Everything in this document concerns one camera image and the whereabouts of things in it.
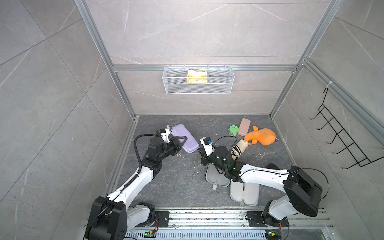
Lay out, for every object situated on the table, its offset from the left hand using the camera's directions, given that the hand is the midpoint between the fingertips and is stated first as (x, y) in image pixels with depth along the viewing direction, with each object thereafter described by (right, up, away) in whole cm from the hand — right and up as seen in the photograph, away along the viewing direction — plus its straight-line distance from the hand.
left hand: (187, 137), depth 77 cm
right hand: (+6, -6, +4) cm, 9 cm away
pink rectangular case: (+42, +6, +34) cm, 54 cm away
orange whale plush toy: (+51, -1, +22) cm, 56 cm away
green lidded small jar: (+31, +3, +28) cm, 42 cm away
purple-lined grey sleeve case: (+2, -4, 0) cm, 4 cm away
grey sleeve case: (+34, -32, +5) cm, 47 cm away
